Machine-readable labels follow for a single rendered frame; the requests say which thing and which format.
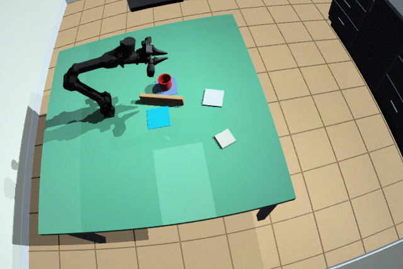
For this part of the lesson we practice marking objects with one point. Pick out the red cup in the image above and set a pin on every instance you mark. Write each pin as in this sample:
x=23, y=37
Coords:
x=165, y=82

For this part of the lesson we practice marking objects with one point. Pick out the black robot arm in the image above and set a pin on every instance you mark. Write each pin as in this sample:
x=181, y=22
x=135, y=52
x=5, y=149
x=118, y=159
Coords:
x=123, y=54

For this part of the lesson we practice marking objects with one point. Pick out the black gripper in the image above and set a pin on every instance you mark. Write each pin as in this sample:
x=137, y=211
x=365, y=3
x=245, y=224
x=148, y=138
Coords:
x=151, y=62

